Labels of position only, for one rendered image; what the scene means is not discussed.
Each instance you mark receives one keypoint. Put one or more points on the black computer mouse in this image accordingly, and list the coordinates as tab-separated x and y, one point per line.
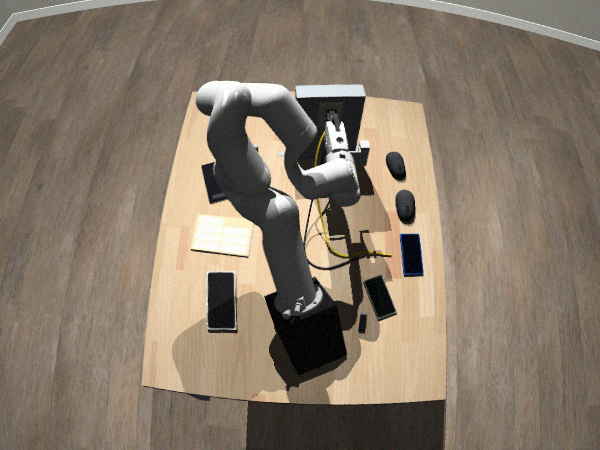
405	205
396	164

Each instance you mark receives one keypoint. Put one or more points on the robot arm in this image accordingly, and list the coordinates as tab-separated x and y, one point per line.
273	211

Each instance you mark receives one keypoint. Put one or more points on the dark grey panel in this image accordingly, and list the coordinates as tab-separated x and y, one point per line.
353	98

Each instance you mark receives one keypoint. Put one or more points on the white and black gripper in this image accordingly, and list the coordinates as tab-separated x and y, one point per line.
336	140

